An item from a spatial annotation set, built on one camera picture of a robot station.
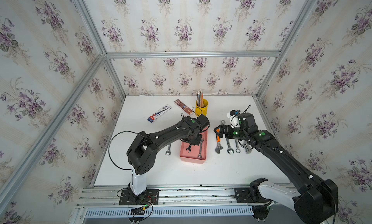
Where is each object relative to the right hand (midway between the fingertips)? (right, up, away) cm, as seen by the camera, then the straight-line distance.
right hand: (221, 130), depth 79 cm
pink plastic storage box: (-17, -17, +6) cm, 25 cm away
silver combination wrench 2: (-18, -11, +3) cm, 22 cm away
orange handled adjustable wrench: (+1, -12, +11) cm, 17 cm away
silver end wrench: (-12, -17, +7) cm, 22 cm away
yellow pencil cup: (-10, +11, +22) cm, 27 cm away
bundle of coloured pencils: (-10, +19, +22) cm, 31 cm away
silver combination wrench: (+13, -14, +10) cm, 22 cm away
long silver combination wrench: (+7, -14, +11) cm, 19 cm away
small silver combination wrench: (-31, -15, +9) cm, 36 cm away
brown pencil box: (-23, +14, +32) cm, 42 cm away
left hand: (-15, -8, +6) cm, 18 cm away
